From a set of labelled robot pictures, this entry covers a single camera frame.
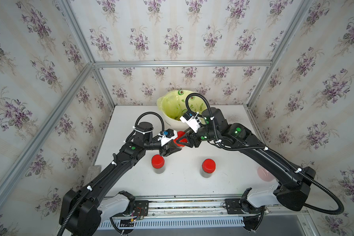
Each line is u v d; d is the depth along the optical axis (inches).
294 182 15.6
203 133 22.0
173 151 25.5
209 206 29.4
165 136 23.5
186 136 22.6
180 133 24.3
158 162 30.1
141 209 28.4
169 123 30.8
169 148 25.4
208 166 30.2
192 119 22.4
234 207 28.8
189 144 23.0
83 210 14.6
